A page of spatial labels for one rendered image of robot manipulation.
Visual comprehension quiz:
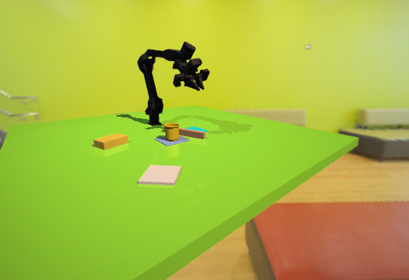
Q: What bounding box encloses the beige flat square tile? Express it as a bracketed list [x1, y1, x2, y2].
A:
[138, 165, 181, 185]

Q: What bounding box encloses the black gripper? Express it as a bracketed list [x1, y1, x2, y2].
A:
[173, 63, 210, 91]

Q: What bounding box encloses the orange rectangular block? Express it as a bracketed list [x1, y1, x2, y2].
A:
[93, 133, 129, 150]

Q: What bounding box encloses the brown flat bar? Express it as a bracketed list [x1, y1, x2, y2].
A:
[163, 126, 205, 139]

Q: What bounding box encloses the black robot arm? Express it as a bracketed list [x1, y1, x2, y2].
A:
[138, 42, 202, 126]

